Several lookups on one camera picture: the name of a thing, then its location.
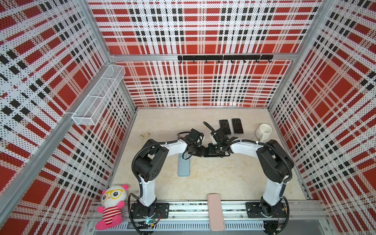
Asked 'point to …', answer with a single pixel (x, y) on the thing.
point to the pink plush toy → (112, 199)
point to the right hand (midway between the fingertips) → (210, 154)
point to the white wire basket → (89, 111)
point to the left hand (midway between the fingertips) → (203, 155)
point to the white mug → (263, 131)
